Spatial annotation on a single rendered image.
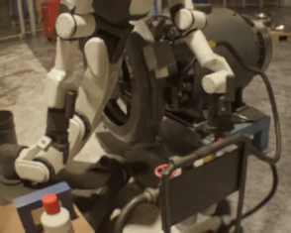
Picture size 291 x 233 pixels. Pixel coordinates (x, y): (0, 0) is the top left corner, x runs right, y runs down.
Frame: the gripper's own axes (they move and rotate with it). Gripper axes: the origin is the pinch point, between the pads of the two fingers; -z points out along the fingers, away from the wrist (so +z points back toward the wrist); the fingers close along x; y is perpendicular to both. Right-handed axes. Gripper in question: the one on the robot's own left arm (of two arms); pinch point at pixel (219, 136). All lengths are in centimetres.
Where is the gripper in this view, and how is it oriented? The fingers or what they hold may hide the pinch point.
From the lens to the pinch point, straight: 133.2
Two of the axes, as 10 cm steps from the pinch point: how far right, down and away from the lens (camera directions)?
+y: -0.7, -4.1, 9.1
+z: -0.7, -9.1, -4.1
